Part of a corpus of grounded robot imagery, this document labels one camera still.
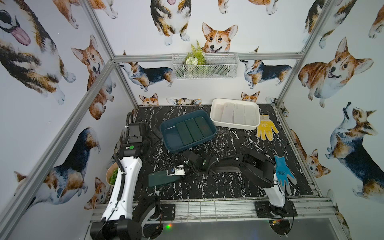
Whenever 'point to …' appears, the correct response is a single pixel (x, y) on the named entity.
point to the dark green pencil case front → (184, 133)
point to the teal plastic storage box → (171, 135)
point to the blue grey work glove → (284, 174)
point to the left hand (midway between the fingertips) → (156, 133)
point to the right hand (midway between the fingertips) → (174, 172)
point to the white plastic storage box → (216, 107)
